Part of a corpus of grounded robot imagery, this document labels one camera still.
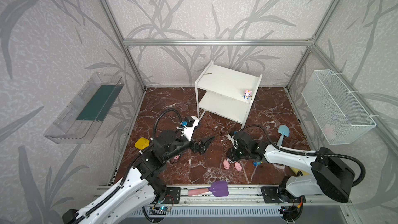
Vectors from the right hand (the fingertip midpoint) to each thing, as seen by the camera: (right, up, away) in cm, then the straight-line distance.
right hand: (227, 149), depth 85 cm
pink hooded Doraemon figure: (+7, +30, -17) cm, 36 cm away
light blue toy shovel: (+37, +9, +11) cm, 40 cm away
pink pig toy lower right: (+5, -7, -5) cm, 10 cm away
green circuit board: (-31, -22, -15) cm, 41 cm away
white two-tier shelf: (-2, +31, -13) cm, 34 cm away
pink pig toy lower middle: (-1, -7, -3) cm, 8 cm away
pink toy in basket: (+47, +13, -13) cm, 50 cm away
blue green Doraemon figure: (+14, -6, -4) cm, 16 cm away
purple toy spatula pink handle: (-5, -17, -7) cm, 19 cm away
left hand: (-10, +16, -21) cm, 28 cm away
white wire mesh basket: (+44, +20, -22) cm, 53 cm away
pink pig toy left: (-28, -4, -1) cm, 29 cm away
